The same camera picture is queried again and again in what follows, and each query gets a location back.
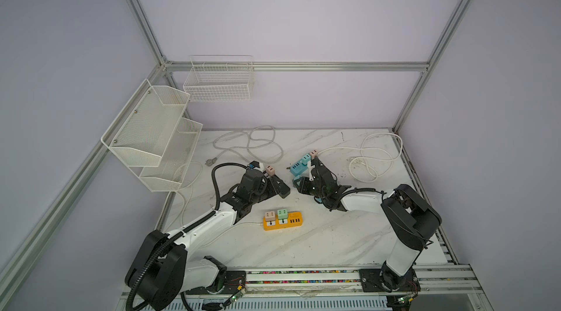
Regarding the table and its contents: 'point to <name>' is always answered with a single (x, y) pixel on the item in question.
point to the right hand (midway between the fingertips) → (294, 182)
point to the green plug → (282, 214)
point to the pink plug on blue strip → (313, 152)
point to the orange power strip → (294, 220)
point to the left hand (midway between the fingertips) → (279, 184)
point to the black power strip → (275, 186)
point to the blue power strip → (301, 166)
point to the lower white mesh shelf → (168, 175)
